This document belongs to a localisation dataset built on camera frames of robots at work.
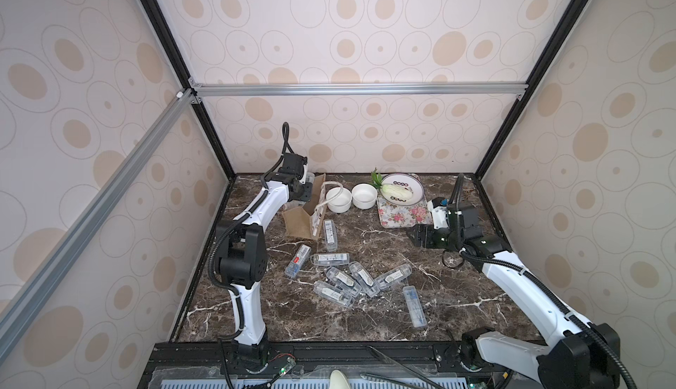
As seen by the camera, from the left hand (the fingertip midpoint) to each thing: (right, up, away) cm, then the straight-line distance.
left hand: (311, 187), depth 96 cm
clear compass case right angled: (+28, -30, -8) cm, 42 cm away
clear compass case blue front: (+34, -39, -14) cm, 54 cm away
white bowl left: (+11, -6, +14) cm, 18 cm away
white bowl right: (+21, -3, +14) cm, 25 cm away
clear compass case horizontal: (+8, -25, -3) cm, 27 cm away
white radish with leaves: (+32, -1, +14) cm, 35 cm away
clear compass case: (+7, -18, +3) cm, 19 cm away
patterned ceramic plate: (+40, +4, +21) cm, 46 cm away
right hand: (+38, -14, -13) cm, 43 cm away
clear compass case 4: (+19, -31, -8) cm, 37 cm away
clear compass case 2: (-4, -26, -3) cm, 26 cm away
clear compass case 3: (+12, -32, -8) cm, 35 cm away
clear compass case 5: (+8, -34, -12) cm, 37 cm away
